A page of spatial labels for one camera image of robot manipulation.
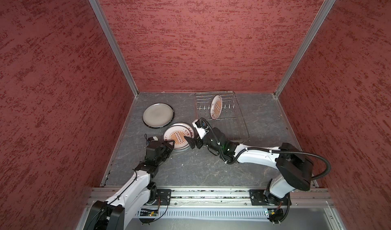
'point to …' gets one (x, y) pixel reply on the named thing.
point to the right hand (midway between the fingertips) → (190, 134)
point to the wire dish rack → (222, 110)
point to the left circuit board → (147, 212)
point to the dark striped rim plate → (158, 122)
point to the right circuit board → (275, 214)
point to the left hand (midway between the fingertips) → (175, 145)
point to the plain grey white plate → (158, 115)
